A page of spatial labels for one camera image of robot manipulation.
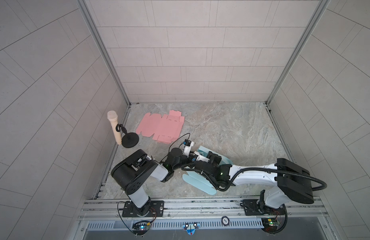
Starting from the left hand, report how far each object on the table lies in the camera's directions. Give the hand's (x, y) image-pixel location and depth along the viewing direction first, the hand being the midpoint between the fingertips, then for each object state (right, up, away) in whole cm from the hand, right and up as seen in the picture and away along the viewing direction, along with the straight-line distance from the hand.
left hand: (203, 155), depth 85 cm
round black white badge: (+9, -26, -17) cm, 32 cm away
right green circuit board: (+30, -27, -17) cm, 44 cm away
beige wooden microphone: (-46, +22, -11) cm, 52 cm away
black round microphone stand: (-46, +7, +9) cm, 48 cm away
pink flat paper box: (-25, +14, +18) cm, 34 cm away
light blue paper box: (-4, -13, -4) cm, 14 cm away
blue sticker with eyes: (-7, -27, -19) cm, 34 cm away
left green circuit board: (-29, -27, -20) cm, 44 cm away
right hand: (+3, +1, -1) cm, 4 cm away
